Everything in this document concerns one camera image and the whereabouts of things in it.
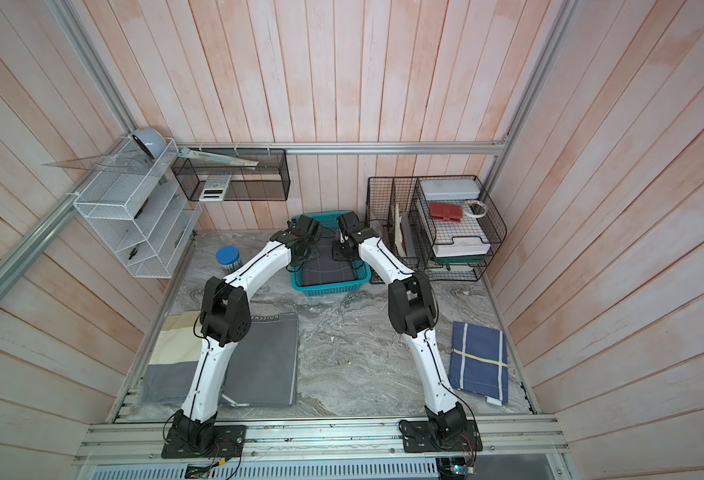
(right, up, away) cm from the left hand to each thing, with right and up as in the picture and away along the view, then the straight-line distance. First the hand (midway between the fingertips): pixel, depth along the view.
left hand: (310, 255), depth 102 cm
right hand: (+10, +1, +3) cm, 10 cm away
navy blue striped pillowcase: (+52, -31, -16) cm, 63 cm away
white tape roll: (+54, +14, -4) cm, 56 cm away
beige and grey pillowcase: (-38, -31, -17) cm, 52 cm away
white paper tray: (+48, +8, -9) cm, 49 cm away
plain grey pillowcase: (-11, -33, -18) cm, 39 cm away
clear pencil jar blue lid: (-23, -1, -15) cm, 27 cm away
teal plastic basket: (+8, -12, -5) cm, 15 cm away
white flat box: (+49, +23, 0) cm, 54 cm away
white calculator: (-31, +22, -5) cm, 39 cm away
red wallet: (+47, +14, -7) cm, 49 cm away
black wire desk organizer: (+33, +18, +13) cm, 40 cm away
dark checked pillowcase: (+5, -5, -2) cm, 7 cm away
